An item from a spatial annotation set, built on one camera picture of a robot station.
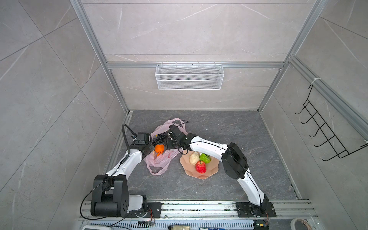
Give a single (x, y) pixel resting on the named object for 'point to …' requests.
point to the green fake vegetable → (205, 157)
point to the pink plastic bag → (158, 165)
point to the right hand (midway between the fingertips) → (167, 143)
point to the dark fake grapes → (159, 139)
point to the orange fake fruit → (159, 149)
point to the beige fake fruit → (194, 157)
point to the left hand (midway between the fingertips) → (147, 145)
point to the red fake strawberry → (201, 166)
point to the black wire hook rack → (331, 138)
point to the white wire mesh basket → (188, 77)
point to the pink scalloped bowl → (212, 166)
